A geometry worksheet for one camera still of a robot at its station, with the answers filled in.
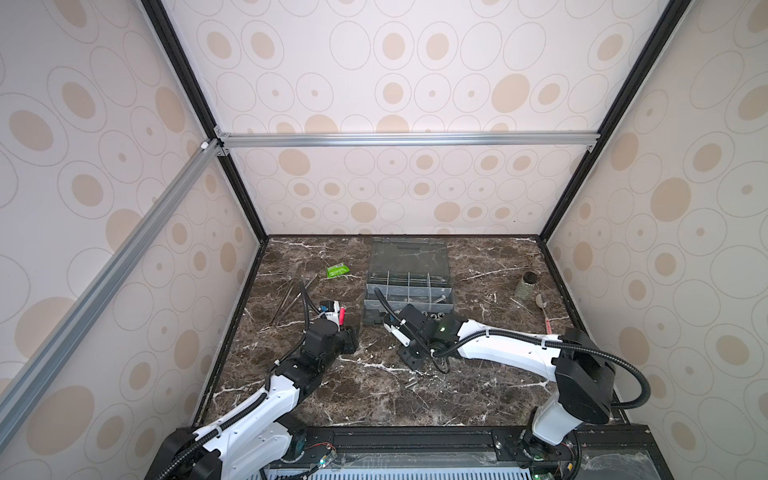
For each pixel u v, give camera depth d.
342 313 0.97
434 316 0.97
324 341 0.62
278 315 0.95
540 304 1.00
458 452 0.73
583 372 0.44
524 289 0.99
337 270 1.09
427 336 0.62
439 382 0.84
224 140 0.90
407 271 1.13
